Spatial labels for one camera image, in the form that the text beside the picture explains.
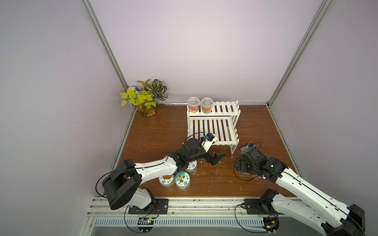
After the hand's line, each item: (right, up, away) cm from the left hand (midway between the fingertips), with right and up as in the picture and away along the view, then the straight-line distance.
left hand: (221, 149), depth 74 cm
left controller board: (-39, -38, -2) cm, 54 cm away
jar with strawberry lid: (-28, -17, 0) cm, 33 cm away
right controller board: (+23, -35, -4) cm, 43 cm away
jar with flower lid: (-15, -12, +4) cm, 20 cm away
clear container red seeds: (-14, +24, +1) cm, 28 cm away
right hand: (+12, -8, +4) cm, 15 cm away
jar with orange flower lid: (-20, -17, 0) cm, 26 cm away
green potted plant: (-47, +29, +21) cm, 59 cm away
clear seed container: (-7, +24, 0) cm, 25 cm away
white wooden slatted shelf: (+4, +13, +18) cm, 23 cm away
